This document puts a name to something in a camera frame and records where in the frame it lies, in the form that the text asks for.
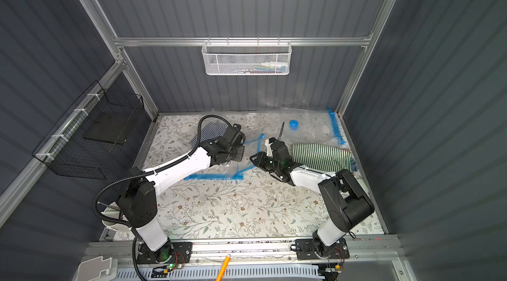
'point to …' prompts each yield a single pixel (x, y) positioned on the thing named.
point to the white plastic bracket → (97, 269)
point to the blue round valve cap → (294, 124)
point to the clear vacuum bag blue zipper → (232, 170)
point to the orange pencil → (223, 268)
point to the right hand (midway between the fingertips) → (253, 158)
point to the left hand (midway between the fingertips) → (240, 151)
